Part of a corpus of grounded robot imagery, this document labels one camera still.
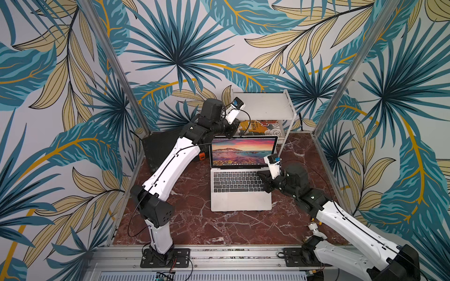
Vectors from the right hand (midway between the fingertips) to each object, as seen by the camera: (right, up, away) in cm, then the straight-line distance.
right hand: (249, 179), depth 73 cm
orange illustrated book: (+8, +24, +22) cm, 33 cm away
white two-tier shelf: (+12, +35, +16) cm, 40 cm away
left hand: (-5, +24, -1) cm, 24 cm away
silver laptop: (-6, +6, +12) cm, 15 cm away
